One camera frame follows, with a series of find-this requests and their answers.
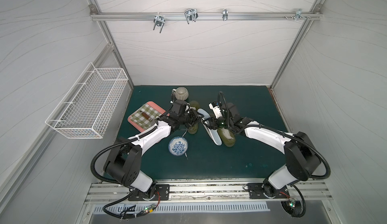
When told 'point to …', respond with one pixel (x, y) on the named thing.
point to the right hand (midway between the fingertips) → (206, 119)
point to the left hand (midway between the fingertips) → (204, 117)
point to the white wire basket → (86, 109)
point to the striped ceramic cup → (181, 93)
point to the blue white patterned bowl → (178, 146)
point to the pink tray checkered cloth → (143, 118)
